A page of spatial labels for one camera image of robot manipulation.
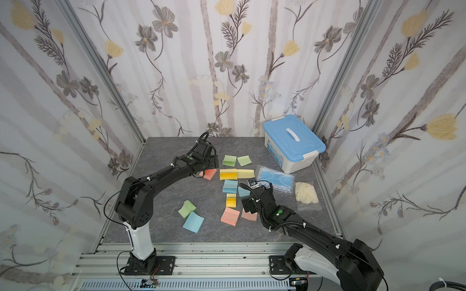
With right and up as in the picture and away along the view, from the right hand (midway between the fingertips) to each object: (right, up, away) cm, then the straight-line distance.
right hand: (257, 191), depth 83 cm
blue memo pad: (-13, 0, +14) cm, 19 cm away
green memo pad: (-14, +14, +28) cm, 34 cm away
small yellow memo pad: (-12, -6, +8) cm, 16 cm away
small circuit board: (-46, -35, -11) cm, 59 cm away
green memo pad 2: (-34, -9, +4) cm, 35 cm away
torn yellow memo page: (-4, +6, +23) cm, 24 cm away
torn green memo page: (-5, +14, +29) cm, 33 cm away
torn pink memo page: (-3, -13, +6) cm, 15 cm away
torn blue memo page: (-6, -3, +13) cm, 14 cm away
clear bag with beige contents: (+27, -3, +12) cm, 30 cm away
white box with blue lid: (+22, +24, +15) cm, 35 cm away
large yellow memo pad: (-14, +6, +22) cm, 27 cm away
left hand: (-22, +15, +11) cm, 29 cm away
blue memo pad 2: (-30, -15, +2) cm, 33 cm away
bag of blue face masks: (+14, +2, +18) cm, 23 cm away
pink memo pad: (-13, -14, +6) cm, 19 cm away
